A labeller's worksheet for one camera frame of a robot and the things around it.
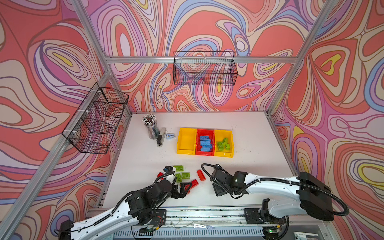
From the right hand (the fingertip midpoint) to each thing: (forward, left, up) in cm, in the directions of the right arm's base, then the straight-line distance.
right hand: (221, 190), depth 82 cm
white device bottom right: (-22, -35, +1) cm, 41 cm away
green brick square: (+9, +20, +1) cm, 22 cm away
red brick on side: (+9, +11, -1) cm, 14 cm away
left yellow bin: (+29, +19, +3) cm, 35 cm away
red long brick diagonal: (+4, +15, 0) cm, 16 cm away
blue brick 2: (+29, +6, +3) cm, 30 cm away
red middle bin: (+38, +9, +4) cm, 39 cm away
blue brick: (+34, +7, +2) cm, 35 cm away
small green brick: (+26, -7, +2) cm, 27 cm away
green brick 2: (+28, -3, +1) cm, 28 cm away
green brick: (+7, +24, +2) cm, 25 cm away
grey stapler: (+35, +36, +4) cm, 51 cm away
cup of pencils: (+37, +41, +18) cm, 58 cm away
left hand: (+1, +20, +8) cm, 21 cm away
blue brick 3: (+25, +7, +2) cm, 26 cm away
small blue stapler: (+37, +32, +1) cm, 49 cm away
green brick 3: (+30, -7, +4) cm, 31 cm away
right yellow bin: (+35, -3, +4) cm, 35 cm away
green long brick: (+13, +24, +2) cm, 27 cm away
